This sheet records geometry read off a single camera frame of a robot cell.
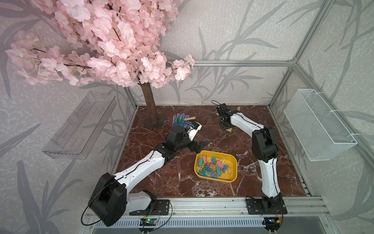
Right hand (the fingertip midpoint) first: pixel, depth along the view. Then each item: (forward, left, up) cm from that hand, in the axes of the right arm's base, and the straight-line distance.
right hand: (227, 123), depth 102 cm
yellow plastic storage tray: (-26, +1, -3) cm, 26 cm away
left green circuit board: (-56, +46, -5) cm, 73 cm away
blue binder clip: (-30, +5, -4) cm, 31 cm away
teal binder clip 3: (-25, +12, -4) cm, 28 cm away
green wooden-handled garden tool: (+7, +35, -5) cm, 36 cm away
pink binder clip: (-25, +17, -3) cm, 30 cm away
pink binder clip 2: (-29, +8, -2) cm, 30 cm away
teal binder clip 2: (-33, +18, -3) cm, 38 cm away
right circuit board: (-57, -15, -7) cm, 60 cm away
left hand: (-21, +19, +15) cm, 31 cm away
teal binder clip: (-27, +19, -2) cm, 34 cm away
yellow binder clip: (+20, -13, -5) cm, 24 cm away
